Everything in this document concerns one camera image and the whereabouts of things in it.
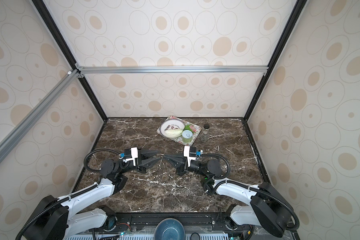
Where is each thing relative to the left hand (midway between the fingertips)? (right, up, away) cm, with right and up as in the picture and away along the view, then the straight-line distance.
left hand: (161, 158), depth 60 cm
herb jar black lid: (+24, +13, +43) cm, 51 cm away
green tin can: (+11, +8, +42) cm, 45 cm away
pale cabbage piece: (+2, +10, +45) cm, 47 cm away
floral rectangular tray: (+18, +13, +53) cm, 57 cm away
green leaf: (+11, +14, +43) cm, 47 cm away
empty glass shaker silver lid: (+23, +7, +43) cm, 49 cm away
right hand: (+2, 0, 0) cm, 2 cm away
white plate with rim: (0, +14, +53) cm, 55 cm away
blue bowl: (+2, -36, +11) cm, 38 cm away
